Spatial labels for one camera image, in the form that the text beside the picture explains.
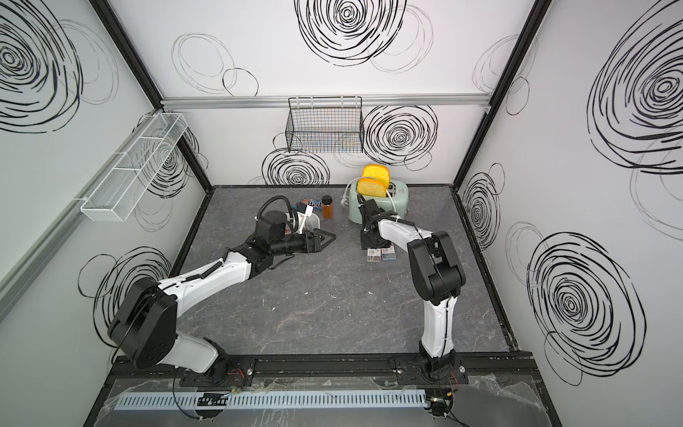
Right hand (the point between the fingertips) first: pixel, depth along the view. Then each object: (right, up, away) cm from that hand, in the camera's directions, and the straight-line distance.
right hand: (374, 242), depth 98 cm
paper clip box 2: (-1, -4, -4) cm, 6 cm away
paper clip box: (+5, -4, -2) cm, 7 cm away
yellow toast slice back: (+1, +26, -2) cm, 26 cm away
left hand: (-16, +4, -19) cm, 25 cm away
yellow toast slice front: (-2, +20, -6) cm, 21 cm away
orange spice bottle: (-18, +12, +4) cm, 22 cm away
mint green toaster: (+8, +16, -3) cm, 18 cm away
